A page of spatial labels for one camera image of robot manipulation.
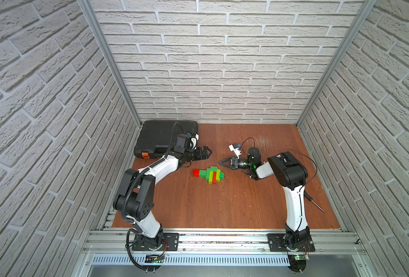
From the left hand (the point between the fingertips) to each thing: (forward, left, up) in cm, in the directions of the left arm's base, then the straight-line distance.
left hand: (208, 150), depth 90 cm
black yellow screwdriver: (-23, -52, -10) cm, 58 cm away
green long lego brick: (-5, -3, -10) cm, 12 cm away
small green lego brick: (-8, +3, -12) cm, 14 cm away
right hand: (-4, -8, -7) cm, 12 cm away
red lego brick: (-6, +7, -13) cm, 16 cm away
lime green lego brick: (-10, -8, -10) cm, 16 cm away
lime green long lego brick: (-11, -2, -11) cm, 15 cm away
